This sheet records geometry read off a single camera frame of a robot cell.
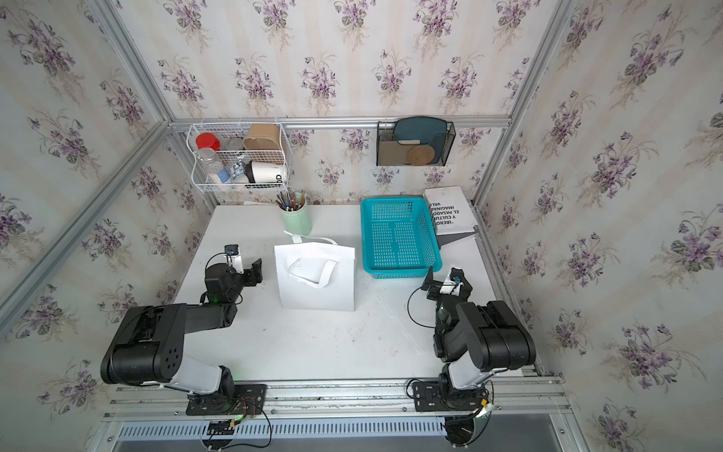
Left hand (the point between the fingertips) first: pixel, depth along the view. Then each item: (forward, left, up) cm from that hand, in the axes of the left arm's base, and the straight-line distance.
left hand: (254, 262), depth 93 cm
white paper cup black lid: (+23, -2, +19) cm, 30 cm away
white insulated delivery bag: (-12, -23, +11) cm, 29 cm away
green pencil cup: (+17, -13, +7) cm, 22 cm away
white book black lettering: (+23, -71, +2) cm, 74 cm away
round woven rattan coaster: (+31, -57, +21) cm, 68 cm away
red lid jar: (+30, +15, +27) cm, 43 cm away
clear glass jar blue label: (+22, +13, +22) cm, 34 cm away
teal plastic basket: (+15, -51, -6) cm, 53 cm away
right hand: (-6, -64, +4) cm, 64 cm away
